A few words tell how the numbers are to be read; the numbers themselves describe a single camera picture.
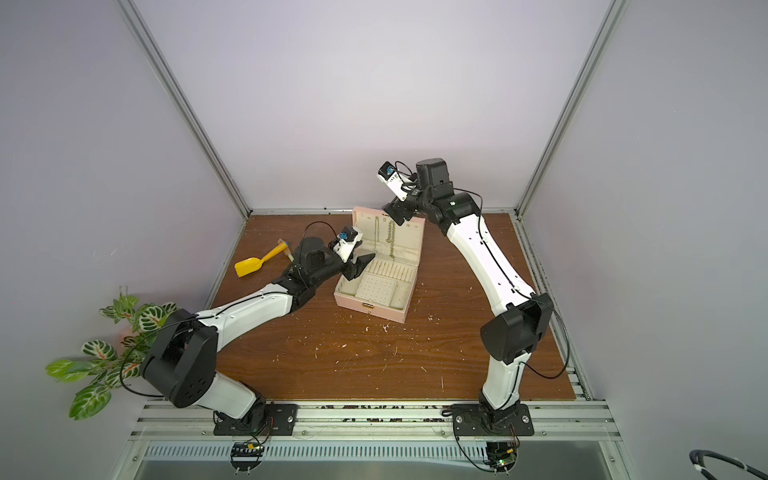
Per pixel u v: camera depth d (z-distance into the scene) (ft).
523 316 1.45
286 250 3.50
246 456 2.37
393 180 2.15
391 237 3.04
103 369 1.87
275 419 2.39
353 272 2.48
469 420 2.38
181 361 1.44
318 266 2.23
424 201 1.87
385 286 2.98
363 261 2.49
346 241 2.32
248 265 3.40
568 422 2.44
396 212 2.27
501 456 2.30
